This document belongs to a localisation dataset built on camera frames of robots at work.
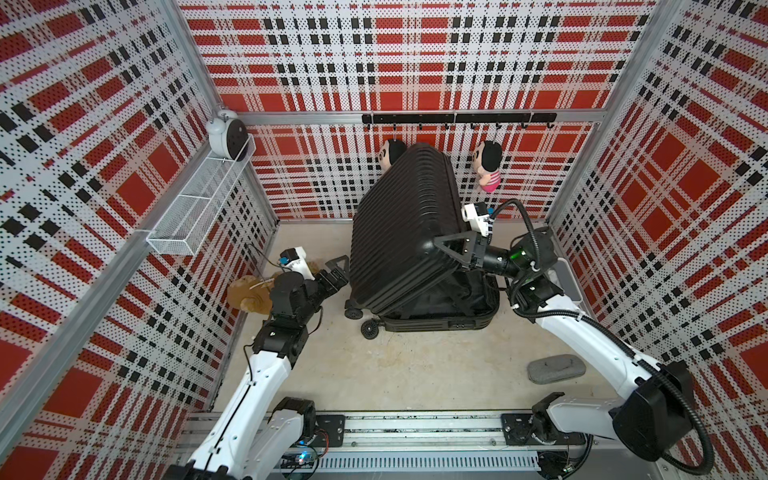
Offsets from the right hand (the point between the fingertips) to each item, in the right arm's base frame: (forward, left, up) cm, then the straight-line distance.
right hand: (434, 248), depth 59 cm
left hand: (+8, +22, -15) cm, 28 cm away
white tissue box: (+19, -48, -38) cm, 64 cm away
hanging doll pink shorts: (+44, -20, -9) cm, 49 cm away
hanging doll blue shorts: (+45, +10, -6) cm, 46 cm away
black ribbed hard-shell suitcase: (-2, +7, -10) cm, 12 cm away
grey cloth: (-12, -35, -37) cm, 52 cm away
